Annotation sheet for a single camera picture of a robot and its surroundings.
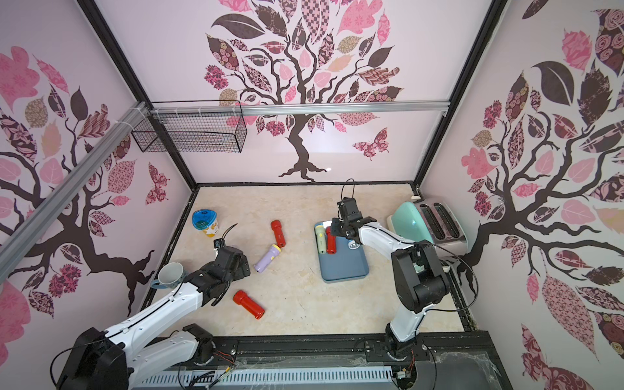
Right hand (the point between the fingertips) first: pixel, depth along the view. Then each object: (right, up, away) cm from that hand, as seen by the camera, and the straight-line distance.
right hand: (334, 223), depth 94 cm
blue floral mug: (-58, -18, -11) cm, 62 cm away
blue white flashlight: (+7, -9, +1) cm, 11 cm away
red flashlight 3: (-33, -25, -13) cm, 43 cm away
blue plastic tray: (+6, -15, -3) cm, 16 cm away
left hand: (-37, -16, -9) cm, 41 cm away
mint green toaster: (+35, +2, -10) cm, 36 cm away
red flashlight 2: (-1, -8, +3) cm, 8 cm away
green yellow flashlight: (-5, -7, +3) cm, 9 cm away
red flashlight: (-23, -6, +3) cm, 23 cm away
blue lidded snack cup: (-52, +1, 0) cm, 52 cm away
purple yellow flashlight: (-25, -12, -1) cm, 28 cm away
